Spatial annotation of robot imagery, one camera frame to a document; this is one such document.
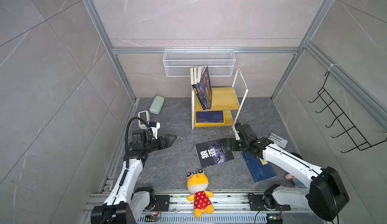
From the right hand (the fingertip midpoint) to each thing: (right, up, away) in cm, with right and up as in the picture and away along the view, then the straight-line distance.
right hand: (230, 142), depth 86 cm
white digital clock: (-57, +15, +18) cm, 61 cm away
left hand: (-34, +5, -5) cm, 35 cm away
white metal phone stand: (+33, -1, +9) cm, 34 cm away
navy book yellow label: (-11, +14, +10) cm, 21 cm away
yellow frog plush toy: (-19, -18, -13) cm, 29 cm away
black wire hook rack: (+46, +7, -26) cm, 54 cm away
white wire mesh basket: (-32, +51, +14) cm, 62 cm away
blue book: (+17, -15, -2) cm, 23 cm away
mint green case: (-50, +23, +28) cm, 62 cm away
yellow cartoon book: (-12, +10, +12) cm, 19 cm away
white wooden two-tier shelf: (-1, +23, +4) cm, 23 cm away
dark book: (-9, -7, +4) cm, 12 cm away
